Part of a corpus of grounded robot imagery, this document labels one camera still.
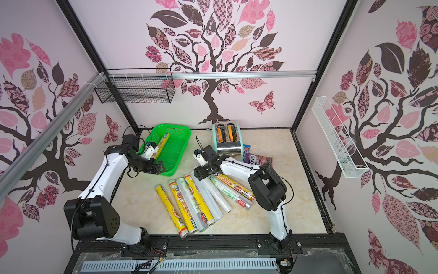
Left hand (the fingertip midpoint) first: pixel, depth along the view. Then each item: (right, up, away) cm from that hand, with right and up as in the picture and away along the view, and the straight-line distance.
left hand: (154, 172), depth 82 cm
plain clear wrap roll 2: (+34, -14, +2) cm, 37 cm away
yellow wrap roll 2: (+20, -24, -6) cm, 32 cm away
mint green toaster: (+37, +17, +8) cm, 41 cm away
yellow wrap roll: (+16, -26, -7) cm, 31 cm away
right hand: (+22, -2, +9) cm, 23 cm away
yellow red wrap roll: (+41, -9, +7) cm, 43 cm away
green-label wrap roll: (+39, -12, +3) cm, 41 cm away
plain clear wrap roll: (+28, -13, +3) cm, 31 cm away
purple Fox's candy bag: (+54, +4, +18) cm, 58 cm away
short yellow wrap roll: (-6, +14, +26) cm, 30 cm away
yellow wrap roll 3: (+24, -17, -1) cm, 30 cm away
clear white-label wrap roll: (+22, -21, -3) cm, 30 cm away
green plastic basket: (0, +7, +27) cm, 28 cm away
